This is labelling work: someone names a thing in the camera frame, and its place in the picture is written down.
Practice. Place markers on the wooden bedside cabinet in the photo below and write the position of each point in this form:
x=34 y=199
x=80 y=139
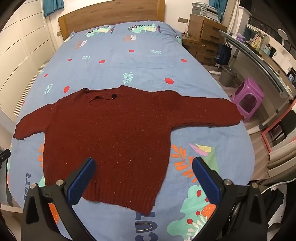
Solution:
x=203 y=52

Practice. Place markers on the teal curtain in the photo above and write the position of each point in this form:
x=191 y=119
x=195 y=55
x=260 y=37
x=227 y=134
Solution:
x=219 y=8
x=53 y=7

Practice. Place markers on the white desk lamp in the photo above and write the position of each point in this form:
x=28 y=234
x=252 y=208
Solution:
x=283 y=34

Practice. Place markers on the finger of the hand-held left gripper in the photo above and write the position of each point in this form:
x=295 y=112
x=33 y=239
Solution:
x=5 y=156

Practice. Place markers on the white wardrobe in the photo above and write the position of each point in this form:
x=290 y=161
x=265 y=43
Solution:
x=18 y=58

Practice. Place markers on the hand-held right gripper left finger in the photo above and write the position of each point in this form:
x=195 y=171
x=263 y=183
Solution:
x=81 y=183

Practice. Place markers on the dark red knitted sweater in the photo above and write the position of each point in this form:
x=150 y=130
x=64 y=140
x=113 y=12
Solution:
x=115 y=139

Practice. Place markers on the white bookcase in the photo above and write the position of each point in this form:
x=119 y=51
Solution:
x=240 y=20

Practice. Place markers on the grey desk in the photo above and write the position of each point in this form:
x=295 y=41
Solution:
x=261 y=69

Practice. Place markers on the white printer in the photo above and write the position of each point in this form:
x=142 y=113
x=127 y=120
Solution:
x=214 y=14

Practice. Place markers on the purple plastic stool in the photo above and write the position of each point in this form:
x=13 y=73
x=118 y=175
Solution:
x=251 y=89

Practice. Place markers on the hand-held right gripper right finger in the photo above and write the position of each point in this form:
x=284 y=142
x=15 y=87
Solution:
x=205 y=183

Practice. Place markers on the blue printed bed sheet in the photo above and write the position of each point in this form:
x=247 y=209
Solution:
x=138 y=64

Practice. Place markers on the white chair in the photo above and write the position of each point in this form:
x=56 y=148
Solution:
x=275 y=222

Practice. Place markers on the row of books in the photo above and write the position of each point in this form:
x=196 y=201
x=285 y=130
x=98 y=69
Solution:
x=255 y=41

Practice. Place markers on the red framed board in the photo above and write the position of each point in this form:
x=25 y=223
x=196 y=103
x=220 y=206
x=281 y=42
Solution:
x=266 y=136

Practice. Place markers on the grey trash bin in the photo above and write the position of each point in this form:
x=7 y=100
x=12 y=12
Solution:
x=227 y=77

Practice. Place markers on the wooden drawer chest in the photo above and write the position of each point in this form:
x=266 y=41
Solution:
x=208 y=30

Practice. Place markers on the dark blue bag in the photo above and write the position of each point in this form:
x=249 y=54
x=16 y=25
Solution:
x=223 y=54

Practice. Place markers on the stack of beige boards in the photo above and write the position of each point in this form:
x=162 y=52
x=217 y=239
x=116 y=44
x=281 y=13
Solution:
x=282 y=160

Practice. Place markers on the wooden bed headboard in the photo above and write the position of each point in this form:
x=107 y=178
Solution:
x=104 y=14

